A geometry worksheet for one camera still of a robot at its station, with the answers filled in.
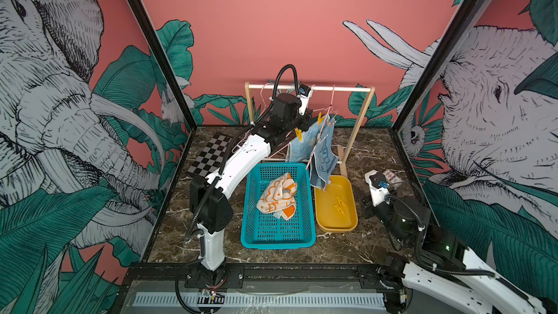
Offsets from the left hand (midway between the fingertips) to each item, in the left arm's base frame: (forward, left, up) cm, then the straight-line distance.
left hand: (311, 105), depth 77 cm
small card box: (-12, -40, -35) cm, 54 cm away
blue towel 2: (-2, -9, -32) cm, 33 cm away
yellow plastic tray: (-29, -6, -35) cm, 46 cm away
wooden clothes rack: (+4, -19, -33) cm, 38 cm away
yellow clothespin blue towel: (-3, +4, -11) cm, 13 cm away
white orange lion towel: (-21, +13, -29) cm, 38 cm away
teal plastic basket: (-32, +21, -36) cm, 53 cm away
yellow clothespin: (-25, -12, -35) cm, 45 cm away
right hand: (-27, -12, -7) cm, 30 cm away
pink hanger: (+11, -11, -11) cm, 19 cm away
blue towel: (-6, +3, -16) cm, 18 cm away
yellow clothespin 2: (-22, -13, -35) cm, 43 cm away
